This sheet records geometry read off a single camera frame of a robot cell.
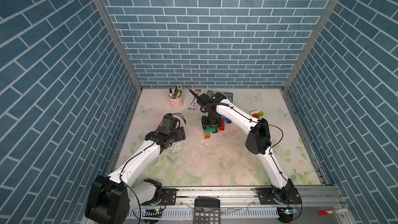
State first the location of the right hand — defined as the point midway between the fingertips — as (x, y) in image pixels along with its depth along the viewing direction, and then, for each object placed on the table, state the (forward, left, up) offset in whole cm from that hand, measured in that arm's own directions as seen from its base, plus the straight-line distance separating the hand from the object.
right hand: (209, 130), depth 89 cm
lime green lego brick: (+19, -34, -7) cm, 40 cm away
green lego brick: (+1, +1, -5) cm, 5 cm away
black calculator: (-38, -2, -6) cm, 38 cm away
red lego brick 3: (+17, -30, -6) cm, 35 cm away
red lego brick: (0, +1, -7) cm, 7 cm away
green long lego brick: (-3, 0, +6) cm, 6 cm away
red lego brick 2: (+7, -8, -4) cm, 12 cm away
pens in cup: (+22, +22, +7) cm, 32 cm away
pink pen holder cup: (+19, +24, -1) cm, 31 cm away
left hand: (-4, +14, +2) cm, 15 cm away
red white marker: (-34, -53, -8) cm, 64 cm away
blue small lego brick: (-8, -8, +23) cm, 26 cm away
